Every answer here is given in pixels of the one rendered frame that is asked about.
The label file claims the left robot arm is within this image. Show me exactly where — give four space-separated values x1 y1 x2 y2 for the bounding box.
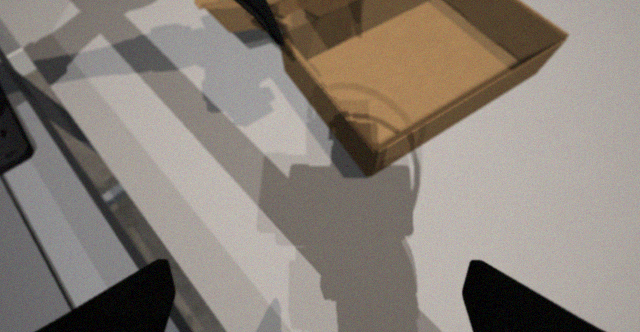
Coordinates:
0 84 34 175

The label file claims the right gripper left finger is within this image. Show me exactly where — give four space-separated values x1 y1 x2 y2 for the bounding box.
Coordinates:
35 259 175 332

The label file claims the grey flat panel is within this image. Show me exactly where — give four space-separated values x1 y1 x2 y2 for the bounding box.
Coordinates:
0 48 147 332

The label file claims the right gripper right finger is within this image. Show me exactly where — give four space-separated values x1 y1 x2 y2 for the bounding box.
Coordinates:
462 260 605 332

